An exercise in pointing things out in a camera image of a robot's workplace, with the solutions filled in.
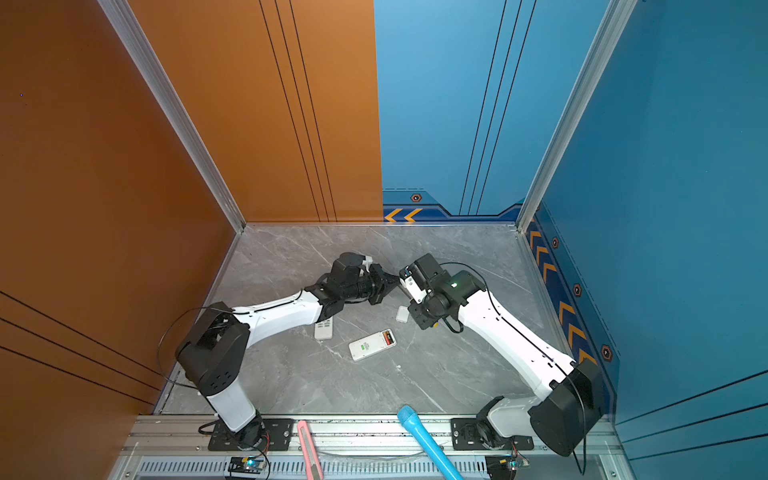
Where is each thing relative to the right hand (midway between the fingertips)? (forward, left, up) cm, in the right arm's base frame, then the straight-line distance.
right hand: (420, 310), depth 78 cm
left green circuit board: (-32, +43, -17) cm, 56 cm away
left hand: (+9, +3, +3) cm, 10 cm away
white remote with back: (-3, +14, -14) cm, 20 cm away
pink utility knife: (-31, +27, -15) cm, 44 cm away
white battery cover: (+8, +5, -16) cm, 19 cm away
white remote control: (+2, +29, -14) cm, 32 cm away
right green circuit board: (-32, -19, -18) cm, 41 cm away
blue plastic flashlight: (-22, +4, -13) cm, 26 cm away
